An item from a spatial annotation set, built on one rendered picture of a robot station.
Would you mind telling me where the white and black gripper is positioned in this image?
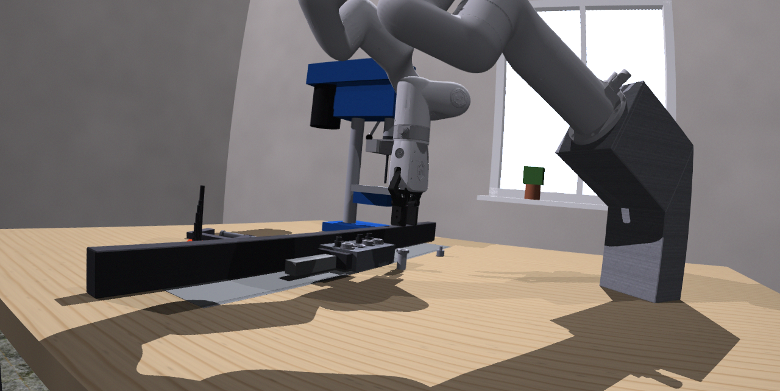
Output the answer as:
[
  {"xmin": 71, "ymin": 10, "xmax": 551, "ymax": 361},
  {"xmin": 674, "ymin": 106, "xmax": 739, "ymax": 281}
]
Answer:
[{"xmin": 388, "ymin": 139, "xmax": 429, "ymax": 227}]

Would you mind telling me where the long black rectangular bar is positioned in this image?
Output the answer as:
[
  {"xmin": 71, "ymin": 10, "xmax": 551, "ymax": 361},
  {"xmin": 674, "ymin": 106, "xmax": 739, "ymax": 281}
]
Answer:
[{"xmin": 87, "ymin": 222, "xmax": 436, "ymax": 298}]

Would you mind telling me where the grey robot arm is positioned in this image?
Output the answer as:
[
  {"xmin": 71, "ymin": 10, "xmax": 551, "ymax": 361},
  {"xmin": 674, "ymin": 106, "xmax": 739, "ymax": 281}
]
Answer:
[{"xmin": 298, "ymin": 0, "xmax": 631, "ymax": 155}]

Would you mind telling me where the grey c-clamp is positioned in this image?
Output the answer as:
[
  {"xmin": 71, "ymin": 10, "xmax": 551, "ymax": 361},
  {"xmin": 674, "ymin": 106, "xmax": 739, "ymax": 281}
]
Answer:
[{"xmin": 186, "ymin": 228, "xmax": 256, "ymax": 241}]

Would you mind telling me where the dark grey rectangular bar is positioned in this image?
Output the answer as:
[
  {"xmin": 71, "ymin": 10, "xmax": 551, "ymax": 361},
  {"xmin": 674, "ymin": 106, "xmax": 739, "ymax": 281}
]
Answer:
[{"xmin": 285, "ymin": 248, "xmax": 353, "ymax": 277}]

